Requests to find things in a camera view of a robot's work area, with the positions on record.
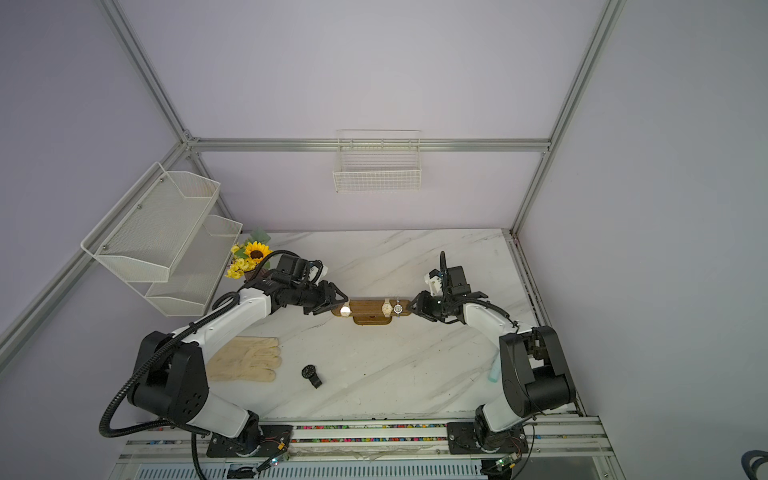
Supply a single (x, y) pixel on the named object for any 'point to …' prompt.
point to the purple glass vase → (249, 275)
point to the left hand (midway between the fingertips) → (342, 304)
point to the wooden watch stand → (370, 312)
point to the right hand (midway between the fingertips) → (413, 311)
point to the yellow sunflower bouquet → (248, 253)
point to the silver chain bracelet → (398, 309)
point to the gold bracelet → (345, 310)
